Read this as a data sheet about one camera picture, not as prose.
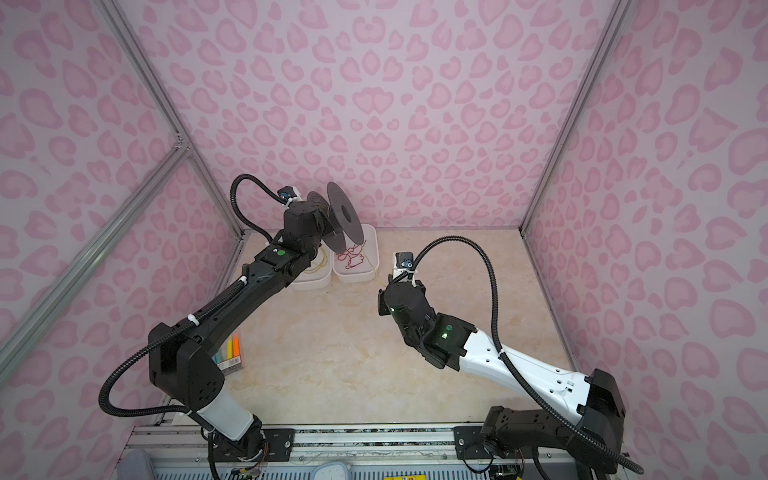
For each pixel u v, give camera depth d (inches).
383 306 20.7
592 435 14.4
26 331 20.4
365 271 39.9
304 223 23.3
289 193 26.7
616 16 27.4
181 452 29.6
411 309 19.0
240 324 20.5
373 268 40.2
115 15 27.1
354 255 43.3
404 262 23.1
